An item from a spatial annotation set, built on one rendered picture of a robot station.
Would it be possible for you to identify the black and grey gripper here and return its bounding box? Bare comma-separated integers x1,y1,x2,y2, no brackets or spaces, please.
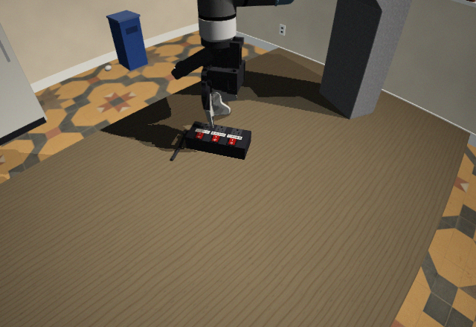
201,36,245,128

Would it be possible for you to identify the black power strip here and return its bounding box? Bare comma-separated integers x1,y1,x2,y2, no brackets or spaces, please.
171,121,251,161

